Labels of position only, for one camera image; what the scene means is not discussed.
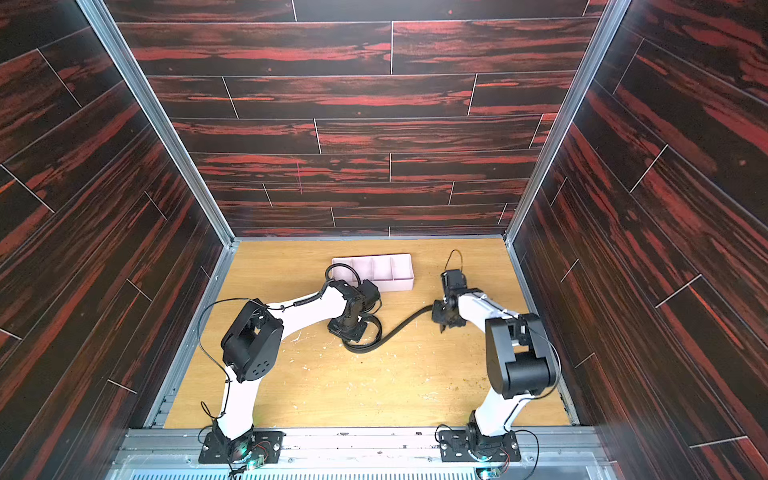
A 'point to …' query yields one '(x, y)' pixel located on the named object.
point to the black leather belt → (378, 345)
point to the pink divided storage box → (390, 272)
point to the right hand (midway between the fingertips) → (449, 315)
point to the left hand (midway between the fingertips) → (353, 339)
